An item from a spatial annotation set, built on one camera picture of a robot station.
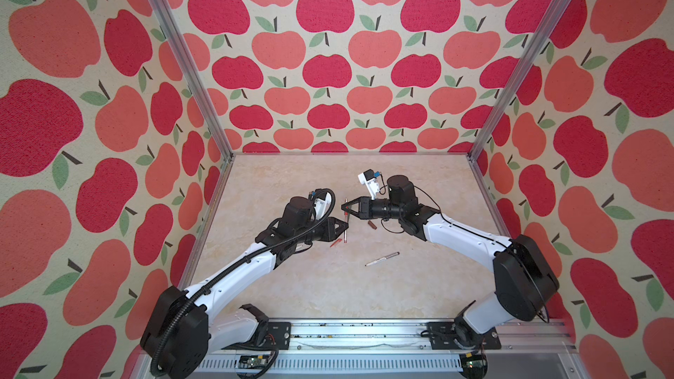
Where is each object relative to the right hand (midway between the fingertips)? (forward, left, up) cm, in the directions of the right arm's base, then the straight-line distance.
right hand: (343, 212), depth 78 cm
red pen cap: (0, +2, -19) cm, 19 cm away
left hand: (-6, -2, -2) cm, 6 cm away
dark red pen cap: (+8, -10, -20) cm, 24 cm away
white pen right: (-5, -14, -20) cm, 25 cm away
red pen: (-3, -1, 0) cm, 3 cm away
